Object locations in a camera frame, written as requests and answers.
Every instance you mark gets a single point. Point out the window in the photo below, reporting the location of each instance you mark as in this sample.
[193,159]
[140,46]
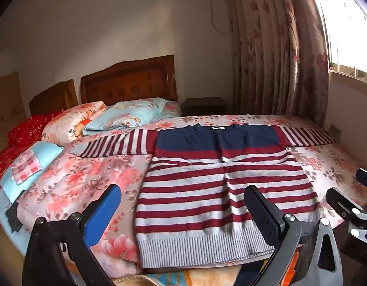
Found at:
[350,35]

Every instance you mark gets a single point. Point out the metal pole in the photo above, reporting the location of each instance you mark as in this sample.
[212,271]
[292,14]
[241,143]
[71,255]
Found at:
[295,83]

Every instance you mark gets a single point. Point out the pink floral bed sheet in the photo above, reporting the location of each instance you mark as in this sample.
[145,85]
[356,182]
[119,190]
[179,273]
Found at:
[97,169]

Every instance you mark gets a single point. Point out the red blanket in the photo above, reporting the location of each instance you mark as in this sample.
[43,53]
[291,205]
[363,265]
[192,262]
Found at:
[19,131]

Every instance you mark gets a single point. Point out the dark wooden nightstand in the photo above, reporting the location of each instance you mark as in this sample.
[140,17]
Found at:
[204,107]

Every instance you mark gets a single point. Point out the light blue folded blanket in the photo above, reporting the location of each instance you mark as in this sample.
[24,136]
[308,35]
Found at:
[49,152]

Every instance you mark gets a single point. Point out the floral curtain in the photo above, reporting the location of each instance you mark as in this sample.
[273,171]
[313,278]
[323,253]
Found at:
[261,50]

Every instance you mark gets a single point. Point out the small wooden headboard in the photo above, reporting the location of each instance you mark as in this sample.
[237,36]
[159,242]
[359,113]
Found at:
[55,98]

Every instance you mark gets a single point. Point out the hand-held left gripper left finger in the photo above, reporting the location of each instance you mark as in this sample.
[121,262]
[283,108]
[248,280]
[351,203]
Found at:
[104,208]

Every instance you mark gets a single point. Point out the light blue floral pillow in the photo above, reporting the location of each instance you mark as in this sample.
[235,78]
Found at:
[127,116]

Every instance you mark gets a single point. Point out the cardboard box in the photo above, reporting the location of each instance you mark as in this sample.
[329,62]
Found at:
[7,95]

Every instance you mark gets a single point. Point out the large wooden headboard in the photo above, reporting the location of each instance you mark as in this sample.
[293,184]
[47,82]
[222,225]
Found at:
[127,80]

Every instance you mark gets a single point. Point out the red white striped sweater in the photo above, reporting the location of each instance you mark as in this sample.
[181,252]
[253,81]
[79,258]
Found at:
[201,184]

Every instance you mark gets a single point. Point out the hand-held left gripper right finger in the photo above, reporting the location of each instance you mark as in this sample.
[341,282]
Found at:
[262,214]

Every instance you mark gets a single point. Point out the pink checked cloth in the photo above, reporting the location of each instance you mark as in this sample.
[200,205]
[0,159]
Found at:
[25,166]

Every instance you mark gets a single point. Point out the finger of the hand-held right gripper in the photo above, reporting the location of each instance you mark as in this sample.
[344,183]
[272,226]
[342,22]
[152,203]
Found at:
[338,201]
[366,177]

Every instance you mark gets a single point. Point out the pink floral pillow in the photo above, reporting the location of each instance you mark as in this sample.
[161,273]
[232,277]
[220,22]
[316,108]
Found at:
[67,119]
[173,108]

